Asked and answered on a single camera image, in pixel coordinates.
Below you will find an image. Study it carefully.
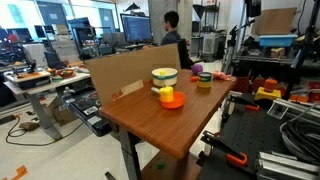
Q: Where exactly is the yellow green labelled tin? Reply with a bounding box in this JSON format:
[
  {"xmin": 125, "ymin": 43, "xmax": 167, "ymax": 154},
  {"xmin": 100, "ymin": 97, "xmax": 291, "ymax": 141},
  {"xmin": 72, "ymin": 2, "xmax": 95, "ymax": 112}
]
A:
[{"xmin": 197, "ymin": 71, "xmax": 213, "ymax": 89}]

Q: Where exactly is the cream toy pot green stripe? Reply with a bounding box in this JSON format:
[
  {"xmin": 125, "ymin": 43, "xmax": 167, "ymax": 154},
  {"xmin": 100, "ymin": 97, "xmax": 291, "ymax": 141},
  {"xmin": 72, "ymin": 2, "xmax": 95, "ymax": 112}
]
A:
[{"xmin": 150, "ymin": 67, "xmax": 179, "ymax": 94}]

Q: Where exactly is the orange plastic bowl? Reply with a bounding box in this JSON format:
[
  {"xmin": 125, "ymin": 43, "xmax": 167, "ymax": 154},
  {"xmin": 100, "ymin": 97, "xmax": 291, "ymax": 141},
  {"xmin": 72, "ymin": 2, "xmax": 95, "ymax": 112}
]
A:
[{"xmin": 158, "ymin": 91, "xmax": 186, "ymax": 110}]

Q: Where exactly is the brown cardboard sheet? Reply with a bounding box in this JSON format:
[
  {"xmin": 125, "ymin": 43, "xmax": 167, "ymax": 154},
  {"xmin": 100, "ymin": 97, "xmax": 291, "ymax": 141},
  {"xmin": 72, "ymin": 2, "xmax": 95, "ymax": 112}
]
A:
[{"xmin": 85, "ymin": 43, "xmax": 182, "ymax": 107}]

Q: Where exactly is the purple ball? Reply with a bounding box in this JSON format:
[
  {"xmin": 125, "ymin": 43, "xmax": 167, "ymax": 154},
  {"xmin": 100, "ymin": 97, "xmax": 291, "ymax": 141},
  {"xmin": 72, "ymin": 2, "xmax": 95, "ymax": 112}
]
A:
[{"xmin": 191, "ymin": 63, "xmax": 204, "ymax": 76}]

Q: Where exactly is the black office chair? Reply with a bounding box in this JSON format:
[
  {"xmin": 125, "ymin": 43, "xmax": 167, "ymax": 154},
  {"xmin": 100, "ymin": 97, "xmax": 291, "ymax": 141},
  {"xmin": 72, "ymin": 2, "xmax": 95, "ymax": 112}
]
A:
[{"xmin": 177, "ymin": 38, "xmax": 195, "ymax": 70}]

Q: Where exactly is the seated person dark shirt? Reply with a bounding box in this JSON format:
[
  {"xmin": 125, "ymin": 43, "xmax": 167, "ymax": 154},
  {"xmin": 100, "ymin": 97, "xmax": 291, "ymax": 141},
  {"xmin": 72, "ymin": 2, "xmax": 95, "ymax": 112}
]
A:
[{"xmin": 143, "ymin": 10, "xmax": 183, "ymax": 50}]

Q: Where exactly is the computer monitor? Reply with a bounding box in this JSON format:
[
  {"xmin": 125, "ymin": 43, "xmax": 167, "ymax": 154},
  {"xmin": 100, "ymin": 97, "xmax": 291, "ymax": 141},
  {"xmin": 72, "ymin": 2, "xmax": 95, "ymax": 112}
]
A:
[{"xmin": 120, "ymin": 13, "xmax": 154, "ymax": 44}]

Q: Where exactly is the grey table leg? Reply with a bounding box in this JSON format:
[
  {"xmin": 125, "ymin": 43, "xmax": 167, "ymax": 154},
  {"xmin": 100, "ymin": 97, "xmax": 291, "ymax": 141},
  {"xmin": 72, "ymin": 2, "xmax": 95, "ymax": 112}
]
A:
[{"xmin": 116, "ymin": 127, "xmax": 144, "ymax": 180}]

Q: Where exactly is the red bowl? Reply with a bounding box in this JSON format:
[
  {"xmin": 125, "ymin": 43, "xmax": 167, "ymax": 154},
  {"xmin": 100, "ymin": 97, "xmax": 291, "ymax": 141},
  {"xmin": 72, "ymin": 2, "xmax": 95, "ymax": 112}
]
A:
[{"xmin": 55, "ymin": 68, "xmax": 76, "ymax": 80}]

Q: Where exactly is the brown cardboard box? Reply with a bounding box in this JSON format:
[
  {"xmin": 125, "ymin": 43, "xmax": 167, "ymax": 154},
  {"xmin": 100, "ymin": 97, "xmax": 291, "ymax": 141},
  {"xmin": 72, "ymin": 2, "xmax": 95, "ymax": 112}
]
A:
[{"xmin": 46, "ymin": 96, "xmax": 80, "ymax": 127}]

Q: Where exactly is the black perforated board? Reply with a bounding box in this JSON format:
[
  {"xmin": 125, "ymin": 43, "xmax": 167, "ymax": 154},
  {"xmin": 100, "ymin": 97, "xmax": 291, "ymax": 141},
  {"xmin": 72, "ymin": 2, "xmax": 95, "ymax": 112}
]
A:
[{"xmin": 196, "ymin": 105, "xmax": 320, "ymax": 180}]

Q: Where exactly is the white standing desk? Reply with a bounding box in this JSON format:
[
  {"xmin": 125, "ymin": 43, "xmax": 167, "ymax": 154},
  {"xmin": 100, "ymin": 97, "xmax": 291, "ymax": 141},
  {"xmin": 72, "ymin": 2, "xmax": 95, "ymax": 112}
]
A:
[{"xmin": 3, "ymin": 68, "xmax": 92, "ymax": 141}]

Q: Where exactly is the blue plastic bin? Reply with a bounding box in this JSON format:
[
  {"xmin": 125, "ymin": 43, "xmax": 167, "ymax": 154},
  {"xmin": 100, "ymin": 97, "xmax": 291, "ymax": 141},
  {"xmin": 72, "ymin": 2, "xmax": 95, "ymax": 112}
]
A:
[{"xmin": 258, "ymin": 34, "xmax": 299, "ymax": 48}]

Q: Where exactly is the black box orange lid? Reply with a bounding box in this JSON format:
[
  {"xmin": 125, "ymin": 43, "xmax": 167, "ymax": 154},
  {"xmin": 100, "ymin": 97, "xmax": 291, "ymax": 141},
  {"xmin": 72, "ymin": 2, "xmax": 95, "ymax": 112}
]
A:
[{"xmin": 9, "ymin": 70, "xmax": 52, "ymax": 91}]

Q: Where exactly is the aluminium extrusion bar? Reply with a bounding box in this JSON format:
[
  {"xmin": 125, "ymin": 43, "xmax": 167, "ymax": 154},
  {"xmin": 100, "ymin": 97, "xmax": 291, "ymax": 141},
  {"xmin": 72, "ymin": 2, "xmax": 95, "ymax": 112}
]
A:
[
  {"xmin": 266, "ymin": 98, "xmax": 320, "ymax": 127},
  {"xmin": 254, "ymin": 151, "xmax": 320, "ymax": 180}
]

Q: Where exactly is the black clamp orange handle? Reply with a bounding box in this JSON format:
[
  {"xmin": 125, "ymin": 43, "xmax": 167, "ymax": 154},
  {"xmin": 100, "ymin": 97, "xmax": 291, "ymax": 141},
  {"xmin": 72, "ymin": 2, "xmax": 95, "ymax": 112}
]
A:
[
  {"xmin": 226, "ymin": 94, "xmax": 261, "ymax": 113},
  {"xmin": 199, "ymin": 130, "xmax": 249, "ymax": 168}
]

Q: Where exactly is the black camera tripod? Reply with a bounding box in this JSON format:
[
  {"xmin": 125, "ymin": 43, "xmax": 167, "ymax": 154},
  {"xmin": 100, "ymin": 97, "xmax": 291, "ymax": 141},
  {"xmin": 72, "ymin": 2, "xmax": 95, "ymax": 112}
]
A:
[{"xmin": 221, "ymin": 24, "xmax": 248, "ymax": 73}]

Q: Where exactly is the black floor cable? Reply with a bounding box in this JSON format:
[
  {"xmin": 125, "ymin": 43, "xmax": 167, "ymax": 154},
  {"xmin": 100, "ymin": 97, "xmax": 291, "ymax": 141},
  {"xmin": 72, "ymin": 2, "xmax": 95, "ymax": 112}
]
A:
[{"xmin": 4, "ymin": 114, "xmax": 85, "ymax": 147}]

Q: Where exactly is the coiled grey cable bundle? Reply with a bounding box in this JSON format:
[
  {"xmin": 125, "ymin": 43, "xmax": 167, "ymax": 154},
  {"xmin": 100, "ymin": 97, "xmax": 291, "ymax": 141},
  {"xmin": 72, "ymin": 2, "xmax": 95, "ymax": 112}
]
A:
[{"xmin": 279, "ymin": 103, "xmax": 320, "ymax": 166}]

